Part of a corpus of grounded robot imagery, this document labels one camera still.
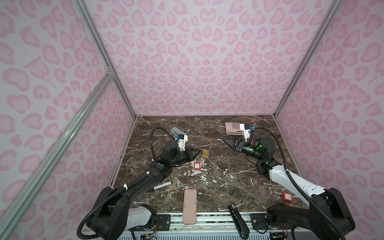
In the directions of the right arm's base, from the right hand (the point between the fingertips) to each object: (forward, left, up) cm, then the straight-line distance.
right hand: (224, 141), depth 70 cm
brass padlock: (0, +8, -12) cm, 15 cm away
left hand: (+1, +10, -9) cm, 13 cm away
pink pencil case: (-23, +16, -27) cm, 39 cm away
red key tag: (-1, +13, -26) cm, 29 cm away
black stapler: (-30, -8, -23) cm, 39 cm away
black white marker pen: (-11, +31, -28) cm, 43 cm away
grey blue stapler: (+25, +29, -25) cm, 46 cm away
